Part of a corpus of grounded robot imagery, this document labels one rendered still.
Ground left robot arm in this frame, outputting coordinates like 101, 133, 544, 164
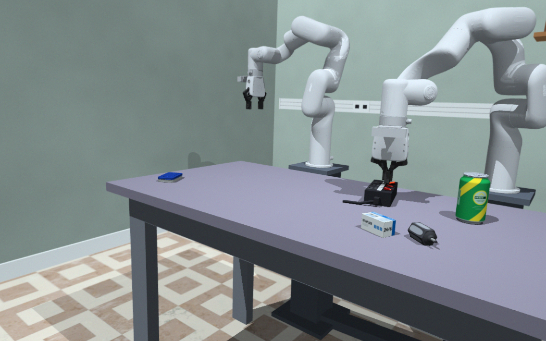
372, 7, 546, 194

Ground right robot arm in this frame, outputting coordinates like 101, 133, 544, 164
237, 16, 350, 168

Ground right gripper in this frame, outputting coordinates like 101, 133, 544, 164
243, 75, 266, 109

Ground green and yellow drink can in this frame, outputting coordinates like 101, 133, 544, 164
455, 172, 490, 224

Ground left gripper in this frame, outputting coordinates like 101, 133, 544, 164
371, 126, 409, 184

